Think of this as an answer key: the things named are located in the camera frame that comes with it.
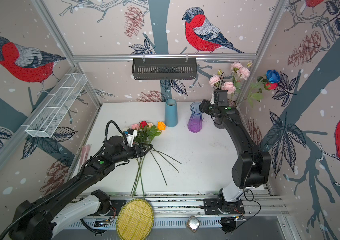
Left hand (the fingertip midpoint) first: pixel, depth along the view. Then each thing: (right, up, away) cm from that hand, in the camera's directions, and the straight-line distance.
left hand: (149, 147), depth 74 cm
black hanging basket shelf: (-6, +47, +21) cm, 52 cm away
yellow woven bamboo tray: (-6, -34, -4) cm, 34 cm away
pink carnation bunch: (+37, +38, +13) cm, 55 cm away
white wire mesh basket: (-50, +12, -4) cm, 51 cm away
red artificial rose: (+56, +28, +3) cm, 63 cm away
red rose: (-9, +10, +26) cm, 29 cm away
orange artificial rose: (+4, +9, +29) cm, 31 cm away
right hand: (+30, +22, +11) cm, 39 cm away
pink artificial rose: (-16, +9, +29) cm, 34 cm away
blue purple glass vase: (+28, +10, +36) cm, 47 cm away
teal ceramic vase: (+11, +14, +26) cm, 32 cm away
